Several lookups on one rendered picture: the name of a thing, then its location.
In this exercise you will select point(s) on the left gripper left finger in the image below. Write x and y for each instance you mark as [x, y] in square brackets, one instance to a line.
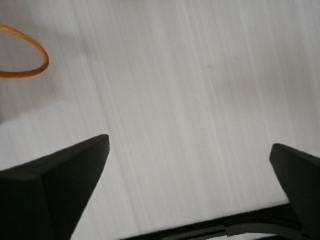
[44, 199]

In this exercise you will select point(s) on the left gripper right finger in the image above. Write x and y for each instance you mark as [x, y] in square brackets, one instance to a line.
[298, 174]

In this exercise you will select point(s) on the yellow cable with blue plug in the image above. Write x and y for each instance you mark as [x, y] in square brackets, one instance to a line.
[39, 70]

